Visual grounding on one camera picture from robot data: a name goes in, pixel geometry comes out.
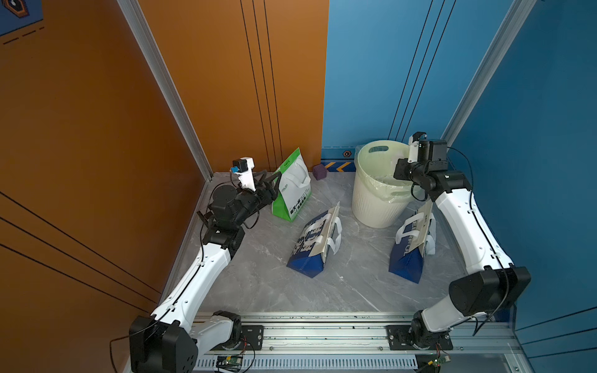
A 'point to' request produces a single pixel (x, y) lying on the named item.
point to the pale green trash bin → (379, 200)
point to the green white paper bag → (295, 188)
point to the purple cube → (319, 172)
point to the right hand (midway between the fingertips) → (400, 163)
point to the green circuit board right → (438, 361)
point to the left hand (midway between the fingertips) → (274, 170)
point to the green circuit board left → (232, 363)
